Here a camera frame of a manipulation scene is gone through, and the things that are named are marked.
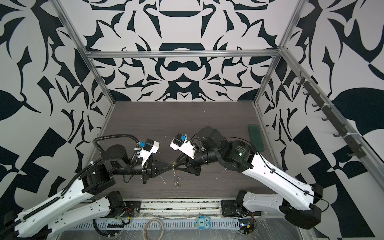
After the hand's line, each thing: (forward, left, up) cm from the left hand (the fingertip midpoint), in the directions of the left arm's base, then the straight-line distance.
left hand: (173, 165), depth 55 cm
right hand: (+1, -1, -1) cm, 2 cm away
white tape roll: (-19, +15, -31) cm, 40 cm away
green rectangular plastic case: (+31, -51, -36) cm, 70 cm away
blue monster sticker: (-15, -12, -31) cm, 37 cm away
